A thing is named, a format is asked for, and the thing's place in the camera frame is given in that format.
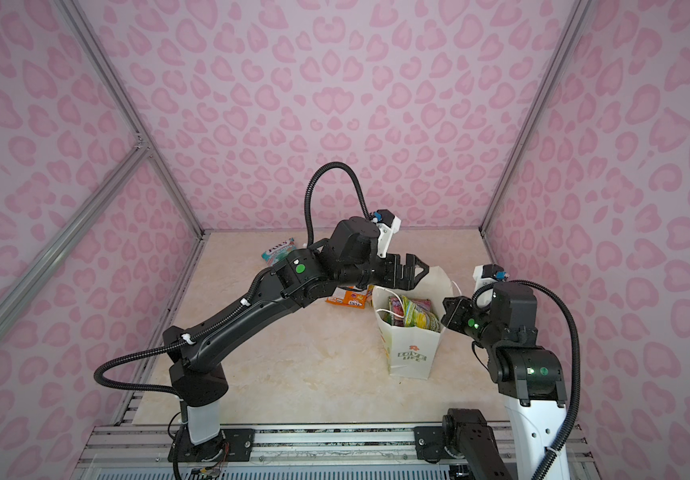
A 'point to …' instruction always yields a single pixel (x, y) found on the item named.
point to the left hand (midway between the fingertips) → (417, 263)
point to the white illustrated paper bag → (410, 351)
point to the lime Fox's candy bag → (413, 317)
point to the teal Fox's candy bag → (277, 253)
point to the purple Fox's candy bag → (396, 306)
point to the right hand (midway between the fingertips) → (443, 298)
